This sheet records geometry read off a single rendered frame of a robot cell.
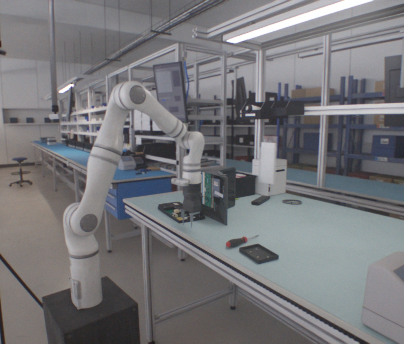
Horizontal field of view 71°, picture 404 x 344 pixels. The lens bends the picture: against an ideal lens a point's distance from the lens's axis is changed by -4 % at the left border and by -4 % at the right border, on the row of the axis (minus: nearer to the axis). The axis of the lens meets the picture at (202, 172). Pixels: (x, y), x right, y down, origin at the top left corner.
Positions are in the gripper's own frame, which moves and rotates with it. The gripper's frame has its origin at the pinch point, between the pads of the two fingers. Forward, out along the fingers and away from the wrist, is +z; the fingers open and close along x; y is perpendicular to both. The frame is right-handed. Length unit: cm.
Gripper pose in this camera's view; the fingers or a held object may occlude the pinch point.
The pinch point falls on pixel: (187, 226)
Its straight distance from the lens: 123.6
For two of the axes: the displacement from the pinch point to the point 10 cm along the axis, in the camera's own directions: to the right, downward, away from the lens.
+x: -6.6, -1.2, 7.4
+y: 7.5, -1.0, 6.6
